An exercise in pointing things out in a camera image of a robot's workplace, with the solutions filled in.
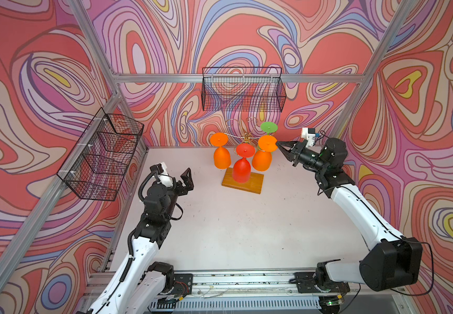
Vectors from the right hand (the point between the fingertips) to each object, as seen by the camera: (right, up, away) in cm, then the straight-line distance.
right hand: (274, 148), depth 70 cm
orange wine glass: (-3, -4, +7) cm, 8 cm away
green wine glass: (0, +10, +12) cm, 15 cm away
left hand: (-35, -9, +3) cm, 36 cm away
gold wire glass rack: (-7, +15, +45) cm, 48 cm away
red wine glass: (-11, -9, +12) cm, 18 cm away
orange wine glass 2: (-20, -3, +15) cm, 25 cm away
